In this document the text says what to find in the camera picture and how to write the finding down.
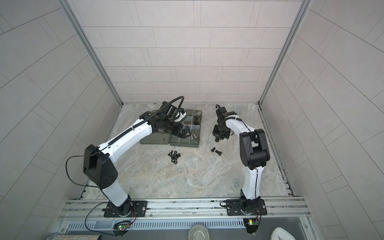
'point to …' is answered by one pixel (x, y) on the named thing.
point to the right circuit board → (252, 225)
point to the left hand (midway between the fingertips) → (188, 130)
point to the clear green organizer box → (192, 141)
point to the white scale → (279, 233)
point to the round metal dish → (198, 232)
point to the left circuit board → (122, 226)
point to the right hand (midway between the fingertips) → (215, 135)
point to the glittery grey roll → (74, 237)
